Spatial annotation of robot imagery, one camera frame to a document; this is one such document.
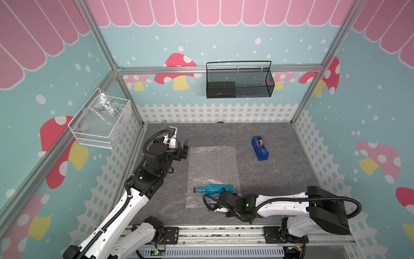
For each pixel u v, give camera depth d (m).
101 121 0.73
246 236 0.76
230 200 0.61
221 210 0.69
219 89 0.86
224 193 0.67
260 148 1.00
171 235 0.74
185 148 0.65
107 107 0.73
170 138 0.56
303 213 0.44
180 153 0.57
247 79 0.94
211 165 0.97
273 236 0.74
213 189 0.87
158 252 0.72
